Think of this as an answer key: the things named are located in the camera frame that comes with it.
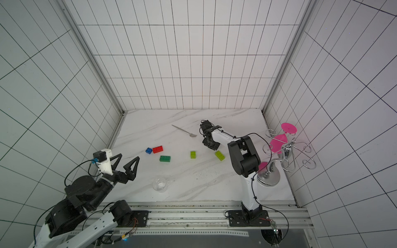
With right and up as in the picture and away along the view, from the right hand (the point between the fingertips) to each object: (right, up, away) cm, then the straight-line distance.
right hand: (211, 141), depth 102 cm
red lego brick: (-35, -4, -4) cm, 36 cm away
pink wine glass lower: (+28, +2, -33) cm, 43 cm away
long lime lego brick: (+6, -8, -8) cm, 13 cm away
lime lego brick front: (-12, -7, -10) cm, 16 cm away
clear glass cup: (-29, -22, -19) cm, 41 cm away
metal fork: (-14, +5, +4) cm, 15 cm away
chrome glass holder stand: (+33, -18, -16) cm, 41 cm away
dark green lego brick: (-29, -9, -10) cm, 32 cm away
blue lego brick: (-40, -5, -6) cm, 41 cm away
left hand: (-37, -3, -38) cm, 53 cm away
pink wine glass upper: (+36, +10, -28) cm, 47 cm away
